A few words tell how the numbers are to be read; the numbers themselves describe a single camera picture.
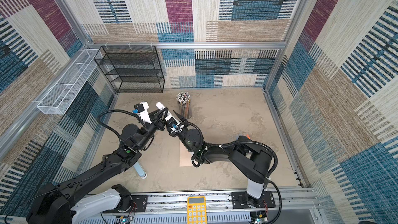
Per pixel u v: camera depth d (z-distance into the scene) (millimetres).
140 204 735
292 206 735
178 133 676
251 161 466
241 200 737
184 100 900
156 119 649
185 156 867
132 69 1085
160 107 699
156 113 695
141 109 627
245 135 943
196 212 702
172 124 627
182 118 716
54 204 391
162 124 658
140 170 795
